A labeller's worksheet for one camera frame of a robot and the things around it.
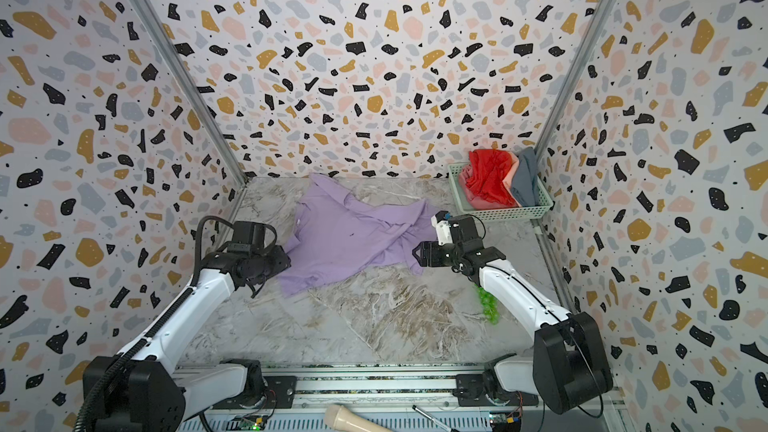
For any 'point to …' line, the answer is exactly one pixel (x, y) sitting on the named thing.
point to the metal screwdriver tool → (430, 417)
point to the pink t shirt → (487, 204)
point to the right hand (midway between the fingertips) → (420, 245)
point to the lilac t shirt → (334, 233)
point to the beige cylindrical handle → (339, 418)
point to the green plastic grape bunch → (489, 305)
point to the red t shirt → (487, 168)
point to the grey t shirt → (525, 184)
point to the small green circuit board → (252, 422)
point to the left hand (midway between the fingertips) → (283, 256)
